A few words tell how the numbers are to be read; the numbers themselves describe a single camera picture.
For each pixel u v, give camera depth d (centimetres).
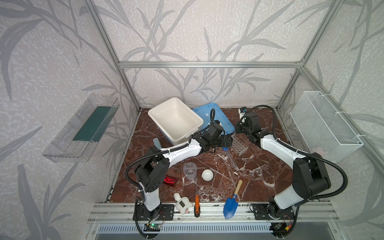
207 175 85
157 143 94
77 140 63
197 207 73
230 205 76
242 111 79
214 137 68
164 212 73
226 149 96
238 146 97
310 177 44
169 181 81
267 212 73
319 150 72
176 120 112
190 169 87
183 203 73
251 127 68
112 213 75
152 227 71
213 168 89
